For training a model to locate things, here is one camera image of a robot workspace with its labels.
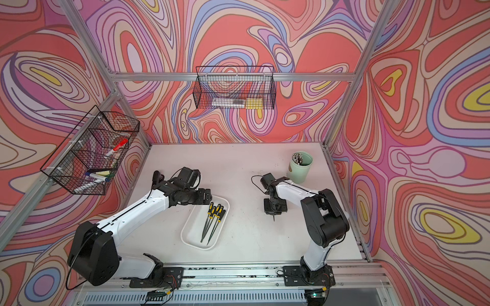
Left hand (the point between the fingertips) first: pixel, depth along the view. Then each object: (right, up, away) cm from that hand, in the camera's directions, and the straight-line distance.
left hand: (206, 198), depth 85 cm
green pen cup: (+45, +10, +13) cm, 48 cm away
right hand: (+32, -10, +5) cm, 34 cm away
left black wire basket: (-44, +17, -11) cm, 49 cm away
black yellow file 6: (+5, -12, +3) cm, 13 cm away
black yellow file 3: (+1, -10, +4) cm, 10 cm away
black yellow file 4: (+3, -9, +4) cm, 10 cm away
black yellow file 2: (0, -10, +4) cm, 11 cm away
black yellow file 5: (+5, -10, +4) cm, 11 cm away
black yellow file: (+31, -11, +4) cm, 33 cm away
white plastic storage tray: (-2, -12, +4) cm, 13 cm away
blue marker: (-37, +11, -15) cm, 42 cm away
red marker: (-33, +24, -8) cm, 41 cm away
